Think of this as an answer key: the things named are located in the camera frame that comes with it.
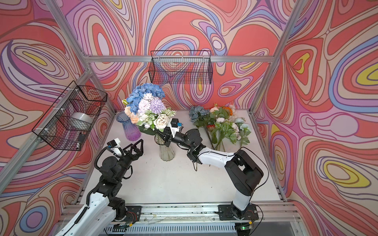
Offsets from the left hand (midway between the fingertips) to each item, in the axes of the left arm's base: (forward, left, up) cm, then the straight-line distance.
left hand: (139, 143), depth 75 cm
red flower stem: (+22, -40, -16) cm, 49 cm away
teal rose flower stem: (+31, -33, -12) cm, 47 cm away
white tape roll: (+7, +28, +11) cm, 31 cm away
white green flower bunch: (+19, -57, -12) cm, 61 cm away
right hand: (+1, -9, +8) cm, 12 cm away
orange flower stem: (+39, -56, -14) cm, 70 cm away
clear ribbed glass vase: (+4, -12, -18) cm, 22 cm away
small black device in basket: (0, +28, +4) cm, 29 cm away
